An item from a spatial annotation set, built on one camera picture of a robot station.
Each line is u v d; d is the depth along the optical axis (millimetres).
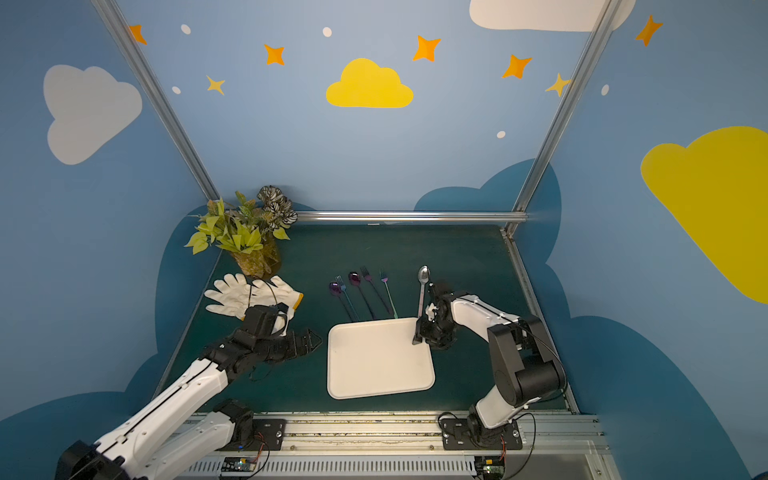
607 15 693
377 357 914
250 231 954
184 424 492
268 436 743
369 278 1068
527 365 459
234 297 1008
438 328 771
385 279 1064
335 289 1013
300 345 717
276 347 689
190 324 977
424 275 1066
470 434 738
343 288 1034
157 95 823
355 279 1044
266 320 641
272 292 1079
